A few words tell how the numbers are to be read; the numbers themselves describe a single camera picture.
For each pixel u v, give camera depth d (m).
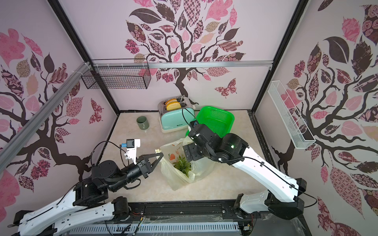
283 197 0.38
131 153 0.50
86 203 0.43
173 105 0.97
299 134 0.74
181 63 0.92
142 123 1.05
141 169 0.48
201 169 0.72
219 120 1.17
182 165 0.71
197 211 0.75
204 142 0.44
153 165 0.53
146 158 0.52
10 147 0.50
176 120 0.98
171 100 1.00
